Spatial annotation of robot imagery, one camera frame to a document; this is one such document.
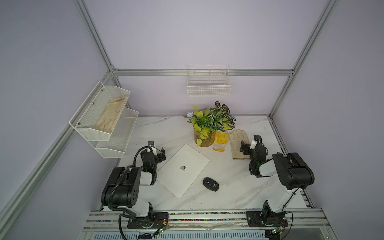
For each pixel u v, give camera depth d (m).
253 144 0.85
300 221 0.75
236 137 1.06
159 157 0.78
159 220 0.73
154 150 0.80
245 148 0.88
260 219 0.73
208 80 0.96
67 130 0.60
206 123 0.84
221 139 1.05
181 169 0.90
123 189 0.45
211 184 0.84
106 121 0.77
